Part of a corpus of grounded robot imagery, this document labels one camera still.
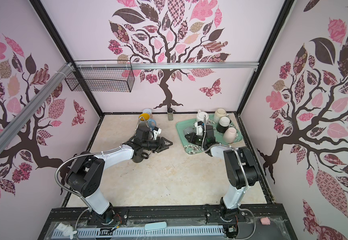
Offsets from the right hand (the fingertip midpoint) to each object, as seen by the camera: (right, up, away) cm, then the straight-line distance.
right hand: (186, 133), depth 93 cm
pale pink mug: (+29, -1, +4) cm, 30 cm away
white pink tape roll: (-30, +17, +20) cm, 40 cm away
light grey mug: (+2, +3, 0) cm, 3 cm away
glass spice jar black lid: (-11, +14, +17) cm, 24 cm away
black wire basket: (-55, +38, +2) cm, 67 cm away
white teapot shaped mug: (+11, +12, +13) cm, 21 cm away
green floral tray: (+4, -10, +5) cm, 12 cm away
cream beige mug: (+26, +15, +16) cm, 34 cm away
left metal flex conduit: (-72, -14, +1) cm, 73 cm away
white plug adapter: (-57, -44, -25) cm, 76 cm away
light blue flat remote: (-16, -42, -25) cm, 52 cm away
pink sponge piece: (+37, -42, -22) cm, 60 cm away
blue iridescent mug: (-25, +7, +13) cm, 29 cm away
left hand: (-9, -7, -8) cm, 14 cm away
